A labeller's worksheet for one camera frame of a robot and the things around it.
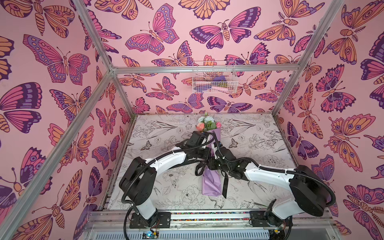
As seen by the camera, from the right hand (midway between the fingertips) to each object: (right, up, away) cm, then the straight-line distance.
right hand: (206, 158), depth 84 cm
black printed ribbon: (+11, -14, +2) cm, 18 cm away
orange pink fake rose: (-3, +18, +23) cm, 29 cm away
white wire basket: (+6, +50, +11) cm, 51 cm away
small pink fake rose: (+11, +20, +23) cm, 32 cm away
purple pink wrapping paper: (+3, -11, -2) cm, 12 cm away
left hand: (+4, +4, +1) cm, 5 cm away
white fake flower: (+2, +24, +21) cm, 32 cm away
